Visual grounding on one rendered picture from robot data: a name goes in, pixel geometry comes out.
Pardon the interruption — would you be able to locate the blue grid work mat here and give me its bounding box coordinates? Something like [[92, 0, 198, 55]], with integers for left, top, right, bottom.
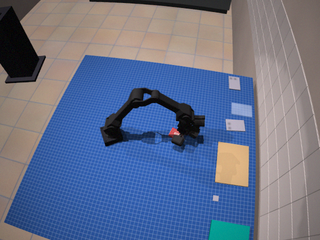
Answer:
[[4, 55, 256, 240]]

